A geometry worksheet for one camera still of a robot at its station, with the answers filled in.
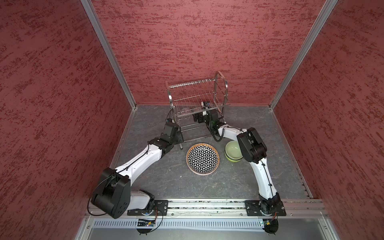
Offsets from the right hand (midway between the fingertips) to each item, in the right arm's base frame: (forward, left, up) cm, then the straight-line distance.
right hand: (197, 113), depth 103 cm
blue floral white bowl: (-34, -22, -2) cm, 40 cm away
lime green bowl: (-34, -19, -4) cm, 39 cm away
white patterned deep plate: (-31, -2, -8) cm, 32 cm away
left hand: (-22, +11, +2) cm, 25 cm away
